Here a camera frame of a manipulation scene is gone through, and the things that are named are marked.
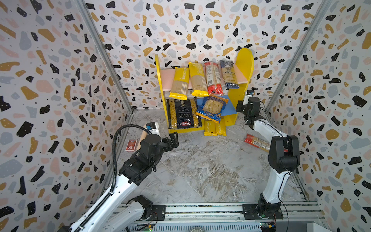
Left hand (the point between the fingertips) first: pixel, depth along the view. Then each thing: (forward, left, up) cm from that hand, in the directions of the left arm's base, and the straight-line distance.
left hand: (170, 133), depth 69 cm
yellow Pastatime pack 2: (+25, -33, -29) cm, 50 cm away
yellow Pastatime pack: (+24, -25, -28) cm, 44 cm away
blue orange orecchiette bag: (+31, -24, -14) cm, 42 cm away
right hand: (+32, -41, -5) cm, 52 cm away
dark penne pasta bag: (+23, -4, -11) cm, 26 cm away
